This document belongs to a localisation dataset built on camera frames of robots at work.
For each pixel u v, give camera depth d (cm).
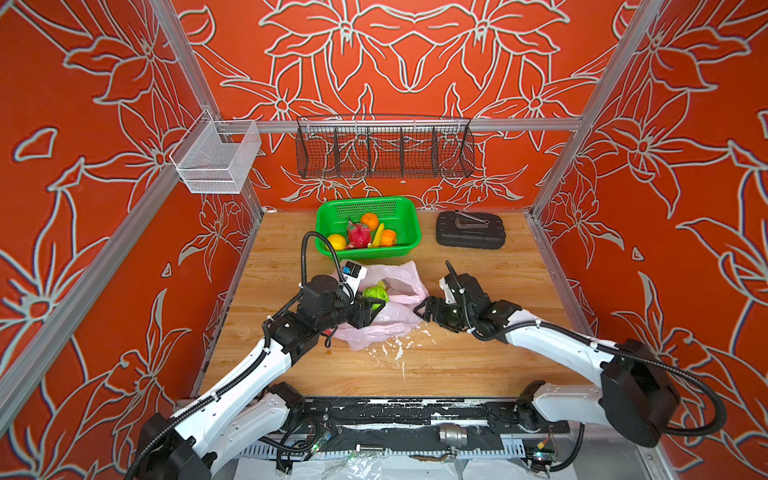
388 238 104
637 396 41
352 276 65
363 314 65
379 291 73
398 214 114
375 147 101
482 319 63
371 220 111
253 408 58
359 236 102
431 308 73
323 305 56
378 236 107
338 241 103
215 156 93
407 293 80
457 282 64
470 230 106
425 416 74
